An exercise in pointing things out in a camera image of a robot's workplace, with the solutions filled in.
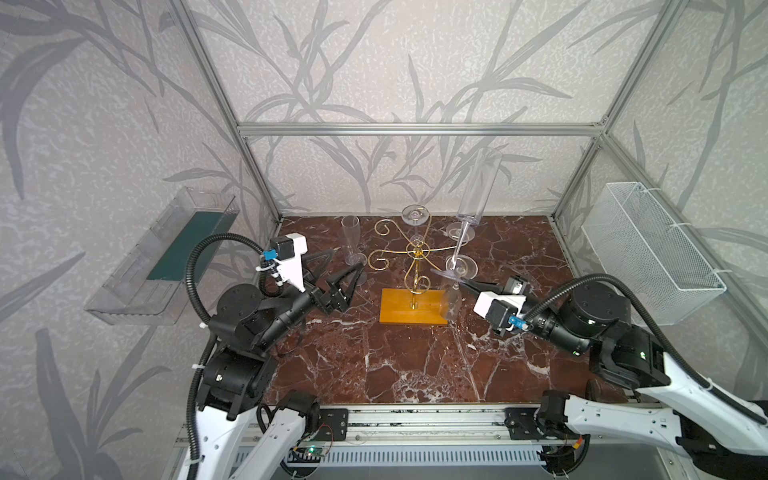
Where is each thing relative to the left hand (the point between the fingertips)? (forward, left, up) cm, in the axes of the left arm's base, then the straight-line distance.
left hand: (353, 255), depth 54 cm
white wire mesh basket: (+10, -63, -8) cm, 64 cm away
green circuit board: (-27, +11, -42) cm, 52 cm away
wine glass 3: (+16, -22, -11) cm, 29 cm away
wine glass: (+29, +8, -27) cm, 40 cm away
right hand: (-2, -21, +2) cm, 21 cm away
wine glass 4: (+5, -24, -10) cm, 26 cm away
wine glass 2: (+20, -12, -10) cm, 25 cm away
